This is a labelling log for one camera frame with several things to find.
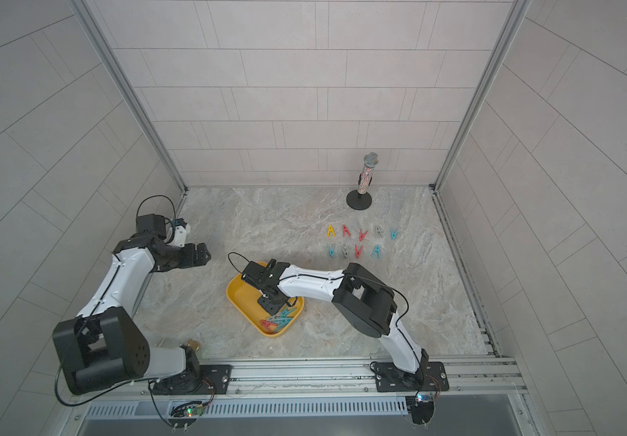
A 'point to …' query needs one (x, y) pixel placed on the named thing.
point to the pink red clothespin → (362, 235)
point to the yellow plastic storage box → (244, 297)
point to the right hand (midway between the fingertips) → (275, 304)
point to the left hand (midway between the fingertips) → (200, 252)
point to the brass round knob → (194, 344)
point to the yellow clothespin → (331, 230)
